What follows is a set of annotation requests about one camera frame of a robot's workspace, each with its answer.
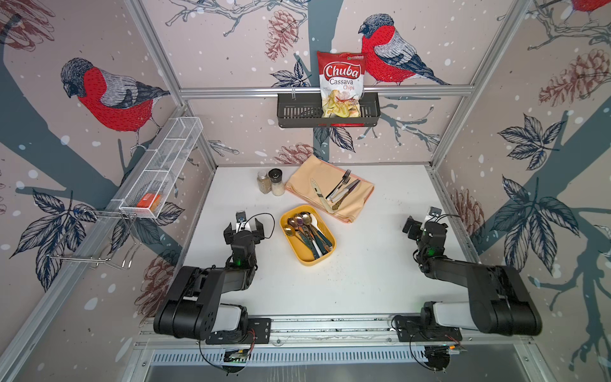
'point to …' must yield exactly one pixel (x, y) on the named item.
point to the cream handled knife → (321, 196)
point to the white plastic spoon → (314, 223)
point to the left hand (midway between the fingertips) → (247, 216)
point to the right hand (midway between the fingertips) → (421, 217)
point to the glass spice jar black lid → (278, 186)
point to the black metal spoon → (306, 218)
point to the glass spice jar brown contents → (264, 182)
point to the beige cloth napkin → (303, 169)
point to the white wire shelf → (161, 165)
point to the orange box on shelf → (149, 200)
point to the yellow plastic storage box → (311, 252)
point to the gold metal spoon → (290, 231)
